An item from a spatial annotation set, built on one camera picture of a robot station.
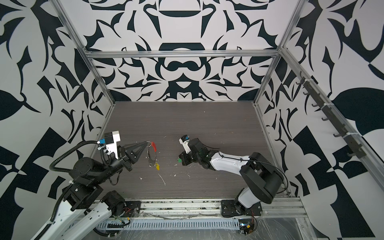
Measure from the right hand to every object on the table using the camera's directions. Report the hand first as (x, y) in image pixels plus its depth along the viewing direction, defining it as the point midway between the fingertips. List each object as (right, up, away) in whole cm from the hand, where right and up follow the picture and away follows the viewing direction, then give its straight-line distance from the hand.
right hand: (179, 155), depth 84 cm
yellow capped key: (-9, -2, -13) cm, 16 cm away
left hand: (-10, +12, -29) cm, 33 cm away
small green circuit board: (+32, -30, -13) cm, 46 cm away
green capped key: (0, -3, +1) cm, 3 cm away
